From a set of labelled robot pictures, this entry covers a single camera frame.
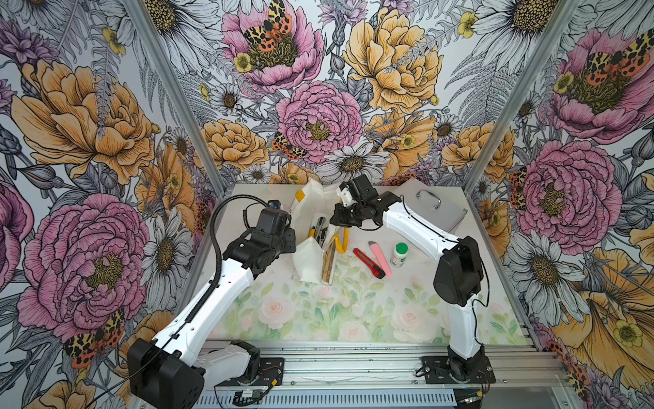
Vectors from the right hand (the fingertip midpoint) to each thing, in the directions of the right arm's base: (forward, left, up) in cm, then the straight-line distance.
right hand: (331, 225), depth 87 cm
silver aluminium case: (+7, -39, -1) cm, 40 cm away
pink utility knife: (-3, -19, -18) cm, 26 cm away
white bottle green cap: (-7, -23, -9) cm, 26 cm away
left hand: (-9, +15, +3) cm, 17 cm away
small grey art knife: (+10, +6, -15) cm, 19 cm away
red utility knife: (-9, -16, -17) cm, 25 cm away
